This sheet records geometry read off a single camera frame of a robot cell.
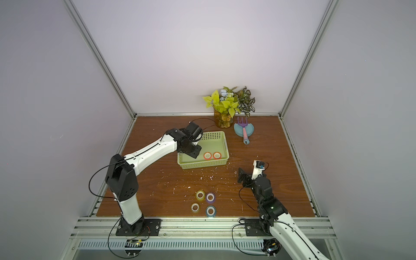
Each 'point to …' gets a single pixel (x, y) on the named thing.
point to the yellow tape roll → (200, 195)
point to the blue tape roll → (214, 209)
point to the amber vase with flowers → (228, 101)
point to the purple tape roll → (210, 197)
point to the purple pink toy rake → (246, 140)
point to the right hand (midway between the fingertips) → (247, 167)
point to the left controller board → (133, 247)
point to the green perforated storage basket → (214, 153)
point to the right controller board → (271, 246)
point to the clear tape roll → (197, 209)
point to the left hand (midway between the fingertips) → (197, 151)
